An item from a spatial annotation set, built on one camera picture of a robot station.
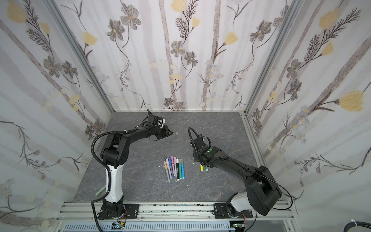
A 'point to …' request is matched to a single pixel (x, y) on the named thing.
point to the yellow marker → (201, 167)
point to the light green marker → (206, 168)
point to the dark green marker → (180, 169)
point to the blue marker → (183, 169)
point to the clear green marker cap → (177, 133)
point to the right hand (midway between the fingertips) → (196, 150)
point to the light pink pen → (167, 164)
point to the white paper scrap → (192, 163)
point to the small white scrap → (159, 166)
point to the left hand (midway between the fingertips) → (171, 129)
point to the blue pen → (170, 162)
